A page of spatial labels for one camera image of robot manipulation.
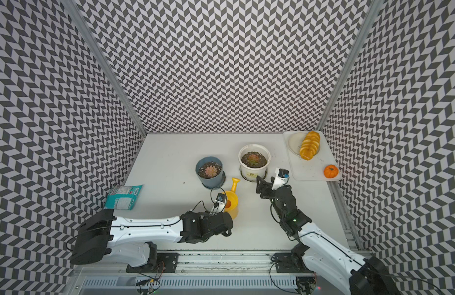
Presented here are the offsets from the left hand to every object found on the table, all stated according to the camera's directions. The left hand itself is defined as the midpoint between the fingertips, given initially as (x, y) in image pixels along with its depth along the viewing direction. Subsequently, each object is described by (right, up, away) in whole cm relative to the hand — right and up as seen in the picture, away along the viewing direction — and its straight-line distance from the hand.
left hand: (223, 218), depth 78 cm
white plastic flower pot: (+12, +18, +14) cm, 25 cm away
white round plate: (+42, +35, +34) cm, 64 cm away
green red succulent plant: (+14, +24, +16) cm, 32 cm away
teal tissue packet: (-51, +6, +11) cm, 52 cm away
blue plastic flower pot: (-10, +13, +15) cm, 22 cm away
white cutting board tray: (+47, +18, +22) cm, 55 cm away
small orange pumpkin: (+54, +18, +16) cm, 60 cm away
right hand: (+18, +16, +3) cm, 24 cm away
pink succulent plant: (-7, +19, +12) cm, 24 cm away
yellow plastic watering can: (+4, +7, +1) cm, 8 cm away
